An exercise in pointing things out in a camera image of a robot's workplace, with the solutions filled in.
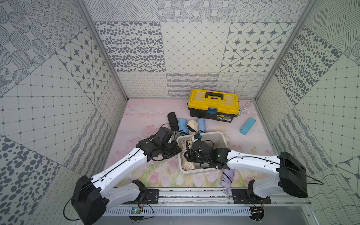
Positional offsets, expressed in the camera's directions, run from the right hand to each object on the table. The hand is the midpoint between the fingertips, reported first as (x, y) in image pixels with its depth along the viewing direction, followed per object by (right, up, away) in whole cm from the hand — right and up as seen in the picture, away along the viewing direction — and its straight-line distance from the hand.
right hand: (186, 156), depth 78 cm
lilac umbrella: (+24, -11, 0) cm, 26 cm away
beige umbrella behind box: (+28, +7, +14) cm, 32 cm away
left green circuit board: (-26, -26, -7) cm, 38 cm away
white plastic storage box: (+20, +8, +8) cm, 23 cm away
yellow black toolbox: (+23, +30, +16) cm, 41 cm away
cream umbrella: (+1, -2, -6) cm, 7 cm away
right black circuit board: (+37, -28, -6) cm, 47 cm away
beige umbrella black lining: (+5, +16, +14) cm, 22 cm away
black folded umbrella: (-9, +18, +25) cm, 32 cm away
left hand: (-2, +6, -2) cm, 7 cm away
